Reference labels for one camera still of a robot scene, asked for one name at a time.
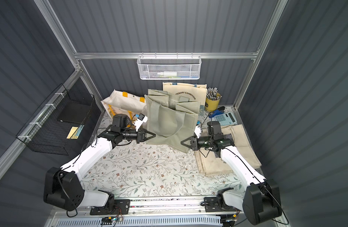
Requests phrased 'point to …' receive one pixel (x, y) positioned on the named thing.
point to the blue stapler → (219, 110)
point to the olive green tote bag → (172, 119)
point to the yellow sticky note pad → (73, 133)
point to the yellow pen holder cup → (213, 99)
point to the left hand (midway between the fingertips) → (155, 137)
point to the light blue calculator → (226, 118)
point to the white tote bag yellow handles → (120, 102)
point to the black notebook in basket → (73, 113)
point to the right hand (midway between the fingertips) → (182, 144)
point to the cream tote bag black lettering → (195, 92)
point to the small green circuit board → (108, 220)
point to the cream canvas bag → (208, 164)
